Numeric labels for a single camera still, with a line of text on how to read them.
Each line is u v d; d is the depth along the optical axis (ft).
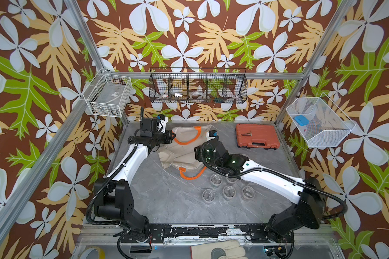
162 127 2.35
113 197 1.43
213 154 1.86
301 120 2.83
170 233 2.46
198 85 3.21
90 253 2.29
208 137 2.29
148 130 2.14
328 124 2.57
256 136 3.43
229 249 2.30
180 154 3.35
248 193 2.68
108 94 2.78
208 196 2.64
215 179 2.83
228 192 2.69
